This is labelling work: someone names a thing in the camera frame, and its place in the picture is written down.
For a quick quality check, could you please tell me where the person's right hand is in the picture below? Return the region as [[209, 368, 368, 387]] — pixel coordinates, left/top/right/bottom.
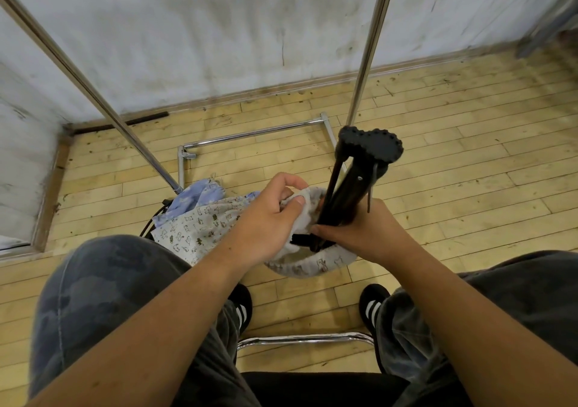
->
[[309, 196, 425, 281]]

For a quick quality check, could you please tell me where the person's left hand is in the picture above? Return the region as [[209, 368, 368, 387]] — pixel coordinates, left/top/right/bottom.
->
[[216, 172, 310, 276]]

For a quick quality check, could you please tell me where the chrome clothes rack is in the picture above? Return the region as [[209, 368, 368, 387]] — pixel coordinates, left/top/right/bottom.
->
[[0, 0, 400, 195]]

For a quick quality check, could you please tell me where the person's right forearm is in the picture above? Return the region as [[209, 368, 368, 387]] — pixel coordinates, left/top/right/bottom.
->
[[388, 250, 578, 407]]

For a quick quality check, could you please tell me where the person's left forearm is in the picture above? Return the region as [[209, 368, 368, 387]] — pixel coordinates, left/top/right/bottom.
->
[[25, 244, 258, 407]]

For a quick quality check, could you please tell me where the black striped right shoe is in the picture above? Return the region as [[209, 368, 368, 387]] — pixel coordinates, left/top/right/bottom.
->
[[359, 283, 391, 335]]

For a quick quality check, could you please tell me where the black striped shoe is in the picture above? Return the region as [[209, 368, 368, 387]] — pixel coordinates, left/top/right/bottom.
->
[[359, 283, 391, 335], [228, 283, 253, 335]]

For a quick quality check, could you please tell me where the black striped left shoe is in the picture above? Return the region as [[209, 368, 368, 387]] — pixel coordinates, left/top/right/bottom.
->
[[228, 283, 253, 335]]

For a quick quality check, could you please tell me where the black chair seat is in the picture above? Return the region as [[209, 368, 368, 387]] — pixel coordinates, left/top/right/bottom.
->
[[241, 371, 412, 407]]

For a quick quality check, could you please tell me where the black baseboard strip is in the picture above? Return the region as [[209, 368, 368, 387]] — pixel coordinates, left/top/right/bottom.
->
[[72, 111, 169, 135]]

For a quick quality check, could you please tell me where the grey metal furniture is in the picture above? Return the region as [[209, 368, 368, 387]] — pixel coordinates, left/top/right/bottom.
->
[[514, 0, 578, 60]]

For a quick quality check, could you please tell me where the chrome chair frame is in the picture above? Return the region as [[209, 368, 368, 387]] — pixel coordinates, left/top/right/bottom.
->
[[236, 331, 376, 353]]

